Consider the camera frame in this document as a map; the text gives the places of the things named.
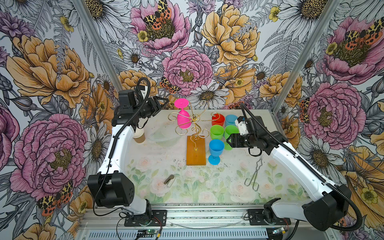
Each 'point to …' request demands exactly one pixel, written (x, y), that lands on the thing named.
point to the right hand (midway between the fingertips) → (233, 144)
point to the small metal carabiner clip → (169, 178)
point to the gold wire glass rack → (196, 152)
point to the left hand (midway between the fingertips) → (167, 106)
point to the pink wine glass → (183, 118)
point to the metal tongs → (255, 186)
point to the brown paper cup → (139, 136)
